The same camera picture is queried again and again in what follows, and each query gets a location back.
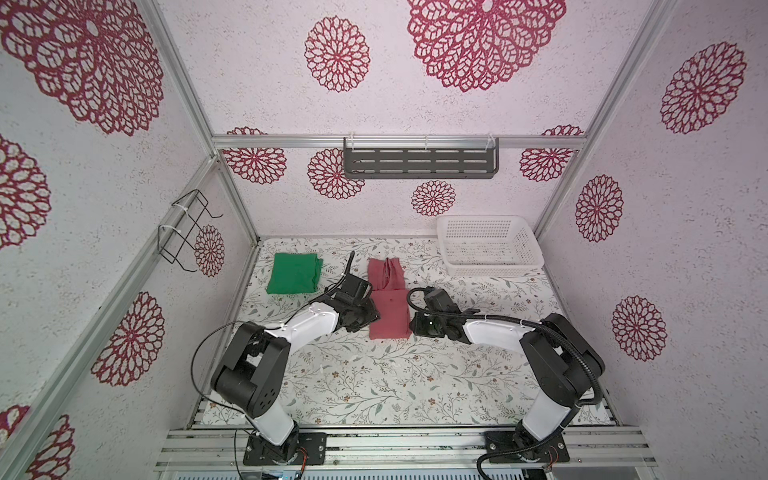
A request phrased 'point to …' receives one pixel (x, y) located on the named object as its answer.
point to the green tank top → (295, 273)
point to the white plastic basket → (484, 245)
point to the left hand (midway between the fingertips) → (375, 320)
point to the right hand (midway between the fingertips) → (410, 322)
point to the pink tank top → (390, 316)
